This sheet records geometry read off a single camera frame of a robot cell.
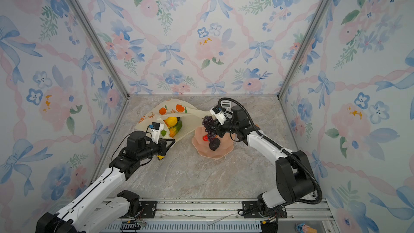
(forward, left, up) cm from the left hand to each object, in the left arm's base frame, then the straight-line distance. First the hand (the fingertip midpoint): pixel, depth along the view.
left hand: (174, 139), depth 77 cm
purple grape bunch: (+7, -16, +5) cm, 18 cm away
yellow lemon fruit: (+17, +6, -9) cm, 20 cm away
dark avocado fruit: (+5, -20, -13) cm, 24 cm away
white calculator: (+39, -29, -17) cm, 51 cm away
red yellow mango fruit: (+9, -14, -14) cm, 22 cm away
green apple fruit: (0, +4, +6) cm, 7 cm away
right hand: (+10, -17, 0) cm, 19 cm away
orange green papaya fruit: (+15, +4, -14) cm, 20 cm away
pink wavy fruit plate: (+5, -27, -15) cm, 31 cm away
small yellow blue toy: (-2, +10, -16) cm, 19 cm away
